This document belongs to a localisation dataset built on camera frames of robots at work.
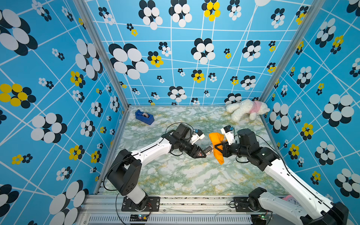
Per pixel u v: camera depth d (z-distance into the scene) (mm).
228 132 661
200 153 737
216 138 733
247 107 1075
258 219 697
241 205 722
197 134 734
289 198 456
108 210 723
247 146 553
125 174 439
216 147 726
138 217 721
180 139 670
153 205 737
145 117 1052
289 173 462
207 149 753
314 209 389
